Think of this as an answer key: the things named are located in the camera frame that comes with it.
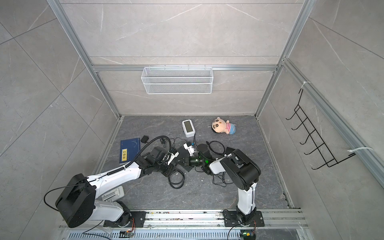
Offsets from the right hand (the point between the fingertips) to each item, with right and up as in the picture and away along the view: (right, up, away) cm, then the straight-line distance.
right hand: (176, 161), depth 86 cm
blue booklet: (-34, +5, +14) cm, 37 cm away
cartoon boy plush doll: (+29, +21, +18) cm, 40 cm away
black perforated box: (+4, +2, -4) cm, 6 cm away
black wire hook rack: (+65, +7, -27) cm, 71 cm away
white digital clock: (+6, +20, +22) cm, 30 cm away
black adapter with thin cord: (-25, +12, +18) cm, 33 cm away
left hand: (0, -2, -1) cm, 2 cm away
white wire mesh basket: (-1, +52, +14) cm, 54 cm away
